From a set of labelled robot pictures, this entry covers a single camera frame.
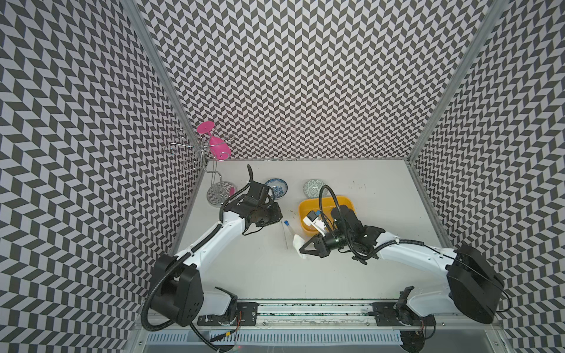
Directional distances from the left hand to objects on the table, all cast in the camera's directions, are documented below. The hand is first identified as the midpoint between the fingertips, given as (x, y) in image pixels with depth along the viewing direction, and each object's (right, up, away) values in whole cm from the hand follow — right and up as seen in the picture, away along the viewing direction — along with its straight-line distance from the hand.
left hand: (281, 217), depth 83 cm
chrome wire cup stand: (-30, +8, +19) cm, 37 cm away
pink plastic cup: (-27, +27, +10) cm, 40 cm away
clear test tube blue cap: (+3, -7, +11) cm, 14 cm away
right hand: (+8, -11, -10) cm, 17 cm away
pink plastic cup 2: (-31, +36, +6) cm, 48 cm away
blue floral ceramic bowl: (-2, +11, +22) cm, 25 cm away
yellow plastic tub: (+11, +3, +13) cm, 17 cm away
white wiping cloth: (+7, -6, -10) cm, 14 cm away
